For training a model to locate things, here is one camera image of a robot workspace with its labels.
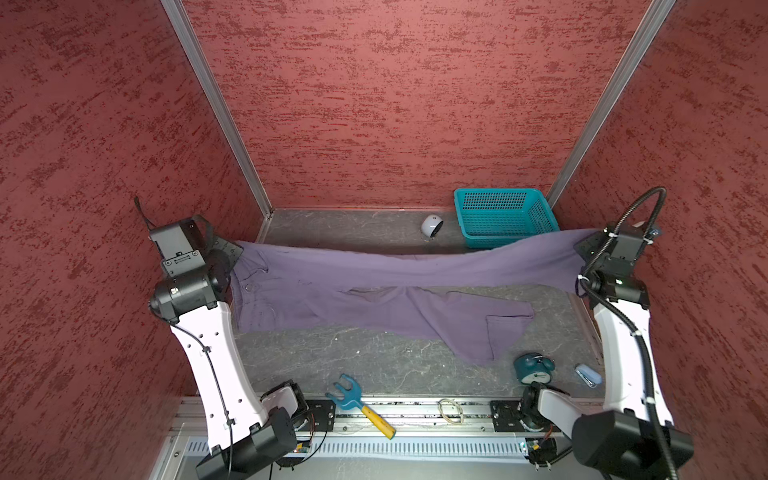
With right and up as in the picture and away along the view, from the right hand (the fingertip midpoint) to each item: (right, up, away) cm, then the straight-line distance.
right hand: (593, 244), depth 72 cm
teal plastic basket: (-10, +10, +48) cm, 50 cm away
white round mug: (-36, +6, +34) cm, 50 cm away
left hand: (-87, -2, -7) cm, 87 cm away
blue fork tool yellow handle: (-61, -40, +2) cm, 73 cm away
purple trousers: (-33, -17, +25) cm, 45 cm away
